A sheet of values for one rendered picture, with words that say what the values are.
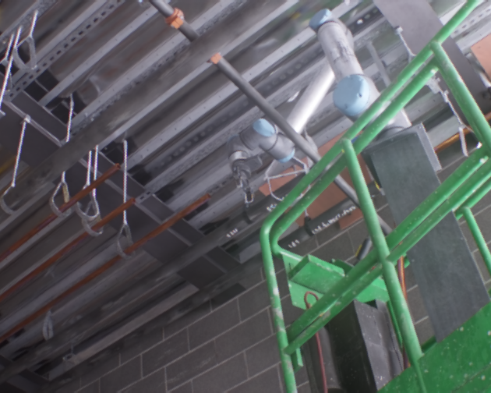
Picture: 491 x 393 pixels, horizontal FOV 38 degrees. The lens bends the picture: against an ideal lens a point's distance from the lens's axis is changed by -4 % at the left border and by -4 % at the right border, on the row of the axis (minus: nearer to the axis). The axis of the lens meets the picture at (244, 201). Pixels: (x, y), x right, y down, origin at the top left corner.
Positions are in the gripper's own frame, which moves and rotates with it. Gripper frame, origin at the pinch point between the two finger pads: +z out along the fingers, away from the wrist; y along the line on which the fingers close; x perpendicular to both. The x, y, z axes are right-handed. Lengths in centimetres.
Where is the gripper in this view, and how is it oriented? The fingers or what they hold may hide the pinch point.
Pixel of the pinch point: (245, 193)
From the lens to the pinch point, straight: 300.8
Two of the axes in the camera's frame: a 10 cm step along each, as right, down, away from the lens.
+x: 8.8, -4.1, -2.4
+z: 1.1, 6.7, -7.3
